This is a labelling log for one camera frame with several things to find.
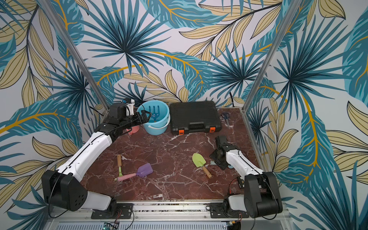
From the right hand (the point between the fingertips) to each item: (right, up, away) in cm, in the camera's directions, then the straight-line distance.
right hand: (215, 159), depth 89 cm
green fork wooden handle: (-59, -2, -1) cm, 59 cm away
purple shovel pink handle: (-45, -7, -3) cm, 45 cm away
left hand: (-41, +26, -9) cm, 50 cm away
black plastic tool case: (-10, +28, +17) cm, 34 cm away
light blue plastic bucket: (-35, +25, 0) cm, 43 cm away
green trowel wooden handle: (-10, -2, +2) cm, 10 cm away
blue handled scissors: (+14, +28, +25) cm, 41 cm away
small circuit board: (+14, -12, -6) cm, 19 cm away
